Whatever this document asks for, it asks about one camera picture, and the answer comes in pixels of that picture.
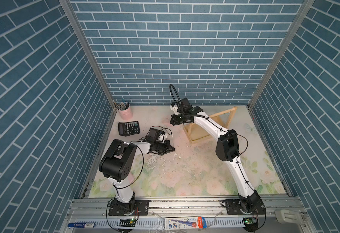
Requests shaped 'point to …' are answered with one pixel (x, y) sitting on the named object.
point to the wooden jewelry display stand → (196, 134)
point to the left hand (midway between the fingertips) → (177, 150)
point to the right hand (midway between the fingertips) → (170, 122)
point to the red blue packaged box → (187, 223)
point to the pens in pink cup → (122, 106)
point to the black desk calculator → (127, 128)
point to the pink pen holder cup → (126, 114)
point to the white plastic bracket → (287, 216)
